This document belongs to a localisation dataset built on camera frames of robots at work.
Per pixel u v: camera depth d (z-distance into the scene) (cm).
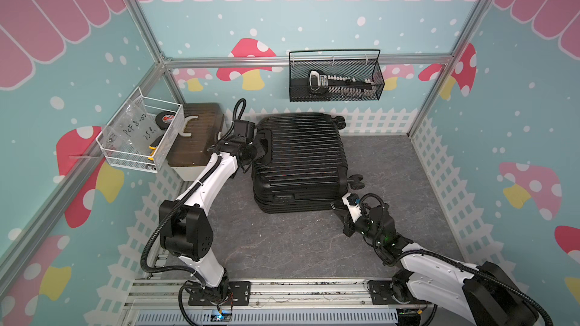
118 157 64
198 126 96
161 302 74
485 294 42
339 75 92
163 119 79
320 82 89
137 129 69
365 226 73
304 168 80
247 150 77
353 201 71
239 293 75
